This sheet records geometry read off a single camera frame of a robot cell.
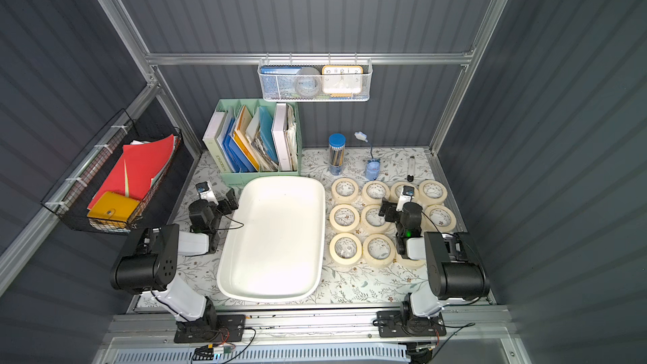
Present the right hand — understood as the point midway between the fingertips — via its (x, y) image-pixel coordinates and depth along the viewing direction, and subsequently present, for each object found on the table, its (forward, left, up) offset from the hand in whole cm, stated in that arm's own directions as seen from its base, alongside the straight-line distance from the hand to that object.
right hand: (403, 199), depth 93 cm
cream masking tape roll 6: (-9, +12, -6) cm, 16 cm away
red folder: (-4, +84, +24) cm, 87 cm away
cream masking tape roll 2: (+3, +10, -7) cm, 12 cm away
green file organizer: (+17, +58, +15) cm, 63 cm away
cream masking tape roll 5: (-9, +23, -6) cm, 26 cm away
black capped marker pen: (+16, -7, -7) cm, 19 cm away
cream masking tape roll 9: (-22, +12, -5) cm, 25 cm away
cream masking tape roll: (+4, +22, -5) cm, 22 cm away
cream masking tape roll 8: (-16, +22, -8) cm, 28 cm away
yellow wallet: (-18, +84, +24) cm, 89 cm away
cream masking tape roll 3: (+4, +1, -5) cm, 6 cm away
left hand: (+1, +70, +3) cm, 70 cm away
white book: (+13, +70, +19) cm, 74 cm away
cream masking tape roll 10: (-22, +1, -5) cm, 23 cm away
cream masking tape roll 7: (-3, -16, -7) cm, 18 cm away
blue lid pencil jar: (+18, +25, +7) cm, 31 cm away
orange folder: (+18, +63, +15) cm, 67 cm away
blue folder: (+14, +64, +7) cm, 66 cm away
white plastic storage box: (-14, +48, -8) cm, 51 cm away
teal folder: (+23, +53, +15) cm, 60 cm away
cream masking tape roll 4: (+9, -16, -8) cm, 20 cm away
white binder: (+18, +46, +18) cm, 52 cm away
